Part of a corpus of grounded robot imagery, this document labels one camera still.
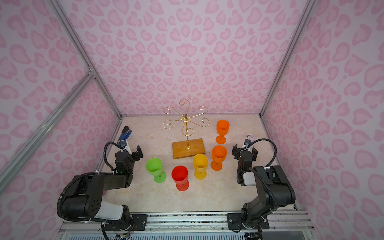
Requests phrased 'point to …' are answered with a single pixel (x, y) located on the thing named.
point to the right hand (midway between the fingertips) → (245, 144)
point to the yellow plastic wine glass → (200, 163)
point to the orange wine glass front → (219, 154)
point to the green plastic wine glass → (154, 166)
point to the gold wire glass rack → (187, 118)
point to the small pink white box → (251, 137)
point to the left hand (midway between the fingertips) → (132, 146)
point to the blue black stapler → (125, 134)
